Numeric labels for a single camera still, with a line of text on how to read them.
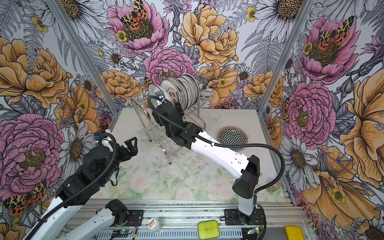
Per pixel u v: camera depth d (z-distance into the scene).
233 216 0.74
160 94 0.56
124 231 0.71
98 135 0.54
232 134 1.05
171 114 0.48
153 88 0.76
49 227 0.40
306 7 0.72
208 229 0.70
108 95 1.12
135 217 0.75
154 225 0.64
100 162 0.45
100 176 0.43
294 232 0.71
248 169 0.44
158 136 1.07
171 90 0.76
